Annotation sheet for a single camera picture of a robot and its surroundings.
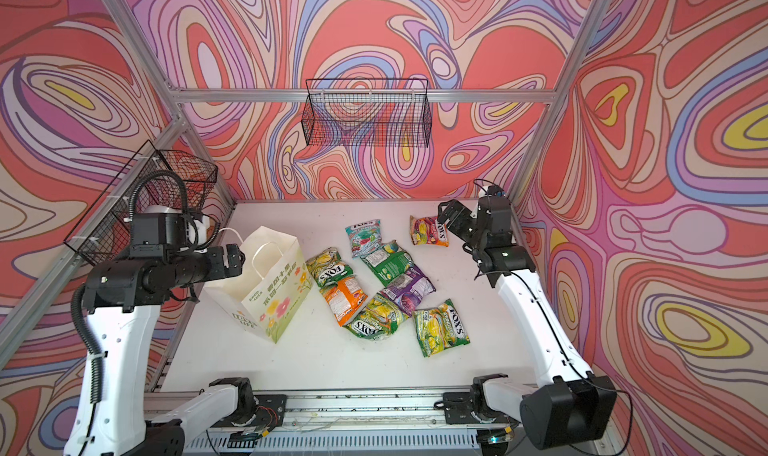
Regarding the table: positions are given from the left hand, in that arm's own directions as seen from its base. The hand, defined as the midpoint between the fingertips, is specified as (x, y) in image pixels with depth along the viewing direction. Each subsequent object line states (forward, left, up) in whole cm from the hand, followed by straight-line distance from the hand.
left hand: (226, 256), depth 66 cm
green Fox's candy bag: (+17, -36, -28) cm, 49 cm away
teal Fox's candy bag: (+27, -28, -28) cm, 48 cm away
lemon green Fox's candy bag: (-6, -51, -28) cm, 59 cm away
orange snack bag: (+2, -24, -27) cm, 36 cm away
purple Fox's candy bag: (+6, -42, -27) cm, 51 cm away
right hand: (+14, -53, -3) cm, 55 cm away
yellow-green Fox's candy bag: (+14, -17, -26) cm, 34 cm away
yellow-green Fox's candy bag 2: (-4, -34, -27) cm, 43 cm away
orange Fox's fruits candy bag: (+29, -51, -26) cm, 64 cm away
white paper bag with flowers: (-1, -8, -11) cm, 14 cm away
